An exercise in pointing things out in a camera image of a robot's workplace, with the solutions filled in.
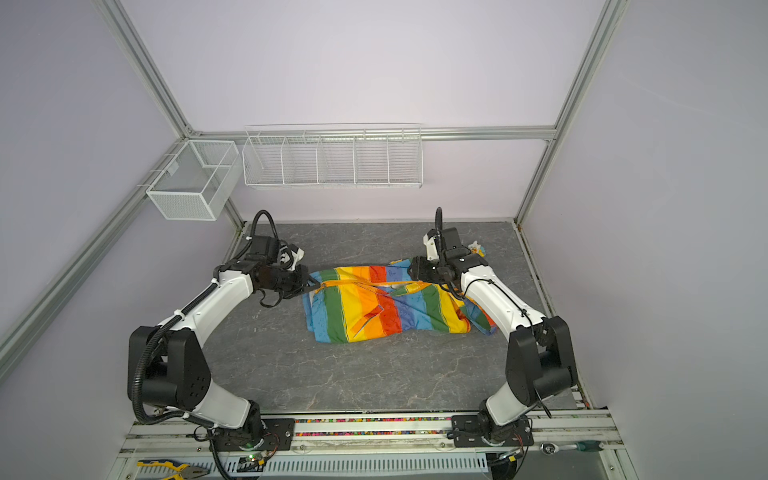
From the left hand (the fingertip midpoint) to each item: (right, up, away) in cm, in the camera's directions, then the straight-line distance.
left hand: (319, 287), depth 85 cm
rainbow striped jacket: (+11, -6, +8) cm, 15 cm away
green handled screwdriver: (+59, -36, -15) cm, 71 cm away
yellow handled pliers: (-27, -40, -17) cm, 51 cm away
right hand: (+28, +4, +2) cm, 29 cm away
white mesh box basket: (-44, +33, +12) cm, 56 cm away
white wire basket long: (+1, +43, +16) cm, 46 cm away
